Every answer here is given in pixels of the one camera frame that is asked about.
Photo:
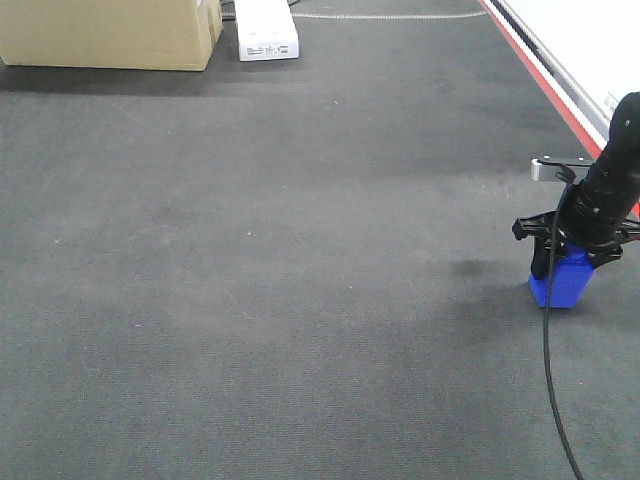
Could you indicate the large cardboard box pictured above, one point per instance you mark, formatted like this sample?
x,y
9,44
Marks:
x,y
100,35

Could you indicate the blue plastic box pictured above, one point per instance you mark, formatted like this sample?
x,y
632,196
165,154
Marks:
x,y
565,285

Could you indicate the long white flat box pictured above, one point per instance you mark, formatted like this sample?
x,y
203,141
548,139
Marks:
x,y
265,30

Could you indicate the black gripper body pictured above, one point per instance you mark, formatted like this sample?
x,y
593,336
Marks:
x,y
590,227

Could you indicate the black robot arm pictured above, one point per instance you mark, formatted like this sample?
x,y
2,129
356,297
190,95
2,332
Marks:
x,y
617,160

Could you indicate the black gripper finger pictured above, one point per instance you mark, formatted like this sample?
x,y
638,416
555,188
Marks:
x,y
541,257
607,256

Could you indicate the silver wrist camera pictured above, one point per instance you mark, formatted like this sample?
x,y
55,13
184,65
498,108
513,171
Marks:
x,y
545,170

